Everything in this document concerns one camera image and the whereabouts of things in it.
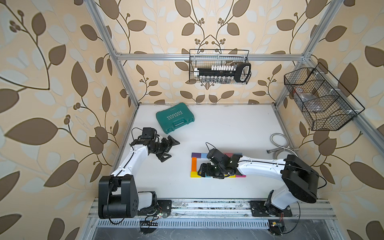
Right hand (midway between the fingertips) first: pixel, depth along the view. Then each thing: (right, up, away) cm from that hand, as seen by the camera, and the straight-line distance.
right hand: (203, 174), depth 82 cm
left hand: (-17, +16, +1) cm, 23 cm away
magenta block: (+22, -2, +2) cm, 23 cm away
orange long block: (-5, +4, +7) cm, 10 cm away
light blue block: (+23, +9, +11) cm, 27 cm away
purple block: (-4, +9, +9) cm, 13 cm away
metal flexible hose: (+54, +16, +17) cm, 59 cm away
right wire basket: (+60, +38, -10) cm, 72 cm away
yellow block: (-5, 0, +1) cm, 5 cm away
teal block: (+2, +3, -10) cm, 10 cm away
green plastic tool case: (-20, +32, +25) cm, 45 cm away
